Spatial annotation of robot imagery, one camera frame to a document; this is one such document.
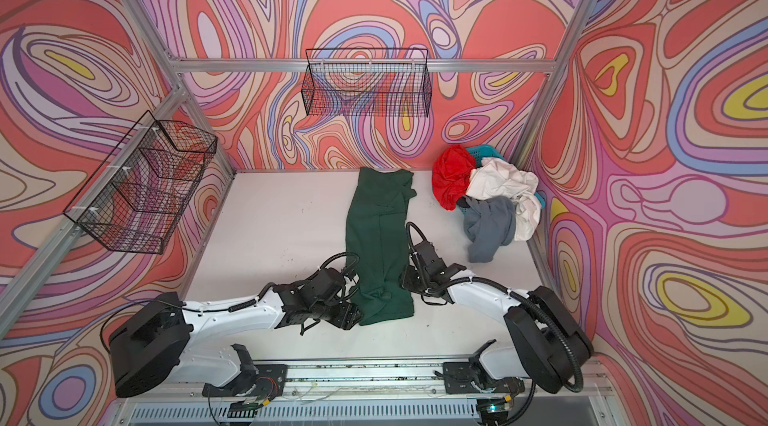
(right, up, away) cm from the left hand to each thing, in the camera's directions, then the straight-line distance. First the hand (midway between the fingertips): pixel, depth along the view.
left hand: (359, 313), depth 82 cm
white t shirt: (+44, +39, +15) cm, 61 cm away
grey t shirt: (+38, +24, +7) cm, 46 cm away
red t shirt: (+30, +41, +19) cm, 54 cm away
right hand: (+14, +5, +6) cm, 16 cm away
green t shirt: (+4, +17, +16) cm, 24 cm away
